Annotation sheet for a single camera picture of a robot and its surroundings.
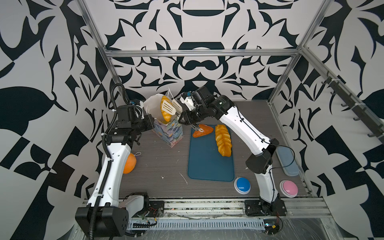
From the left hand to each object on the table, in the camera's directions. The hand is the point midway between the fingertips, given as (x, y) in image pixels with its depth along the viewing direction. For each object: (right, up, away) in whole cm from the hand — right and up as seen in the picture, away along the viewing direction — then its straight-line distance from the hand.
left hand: (152, 116), depth 74 cm
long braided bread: (+39, -15, +21) cm, 47 cm away
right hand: (+14, -2, -1) cm, 14 cm away
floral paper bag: (+7, -9, +8) cm, 14 cm away
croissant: (+6, 0, +2) cm, 7 cm away
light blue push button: (+74, -26, +13) cm, 80 cm away
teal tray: (+28, -27, +16) cm, 42 cm away
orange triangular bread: (+29, -9, +25) cm, 39 cm away
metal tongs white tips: (+11, +3, -1) cm, 12 cm away
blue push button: (+46, -37, +6) cm, 59 cm away
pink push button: (+70, -38, +5) cm, 79 cm away
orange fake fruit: (-15, -26, +9) cm, 31 cm away
